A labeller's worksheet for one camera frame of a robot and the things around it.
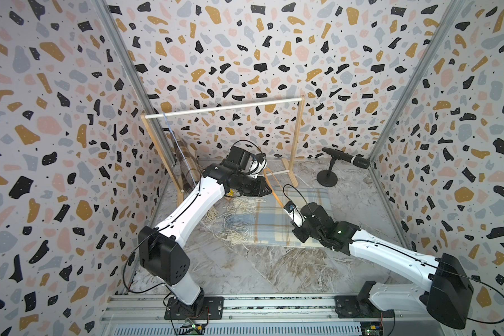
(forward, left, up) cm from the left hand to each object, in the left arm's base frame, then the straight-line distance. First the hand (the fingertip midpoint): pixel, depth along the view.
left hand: (271, 190), depth 76 cm
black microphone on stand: (+26, -32, -25) cm, 48 cm away
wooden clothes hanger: (+25, +2, -21) cm, 33 cm away
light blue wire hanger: (+31, +44, -2) cm, 54 cm away
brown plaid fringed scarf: (+14, +33, -2) cm, 36 cm away
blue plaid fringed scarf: (+2, +4, -25) cm, 25 cm away
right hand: (-6, -9, -11) cm, 16 cm away
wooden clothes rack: (+32, -14, -25) cm, 43 cm away
